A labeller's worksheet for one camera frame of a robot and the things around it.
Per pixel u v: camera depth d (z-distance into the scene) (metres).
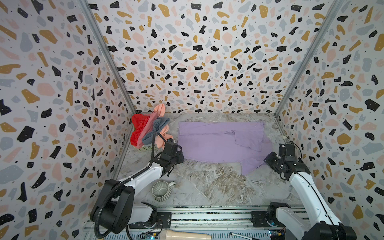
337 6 0.71
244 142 1.05
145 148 0.97
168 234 0.66
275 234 0.71
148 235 0.70
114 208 0.41
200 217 0.76
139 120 1.03
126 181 0.46
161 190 0.83
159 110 1.07
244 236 0.70
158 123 0.95
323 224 0.40
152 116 0.95
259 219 0.74
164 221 0.73
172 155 0.70
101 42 0.80
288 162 0.58
